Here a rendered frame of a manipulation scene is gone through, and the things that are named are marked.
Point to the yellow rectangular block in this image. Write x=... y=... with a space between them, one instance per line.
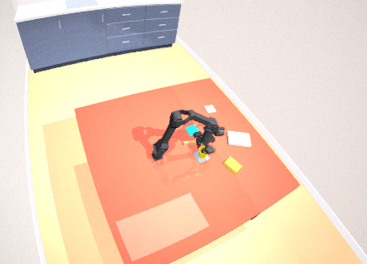
x=232 y=165

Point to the white flat square tile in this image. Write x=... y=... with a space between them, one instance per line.
x=210 y=108

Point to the yellow cup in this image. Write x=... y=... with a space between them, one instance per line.
x=200 y=155

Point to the white flat block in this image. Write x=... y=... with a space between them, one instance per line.
x=238 y=139

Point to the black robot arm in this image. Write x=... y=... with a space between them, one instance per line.
x=175 y=121

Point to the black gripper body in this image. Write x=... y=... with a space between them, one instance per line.
x=205 y=141

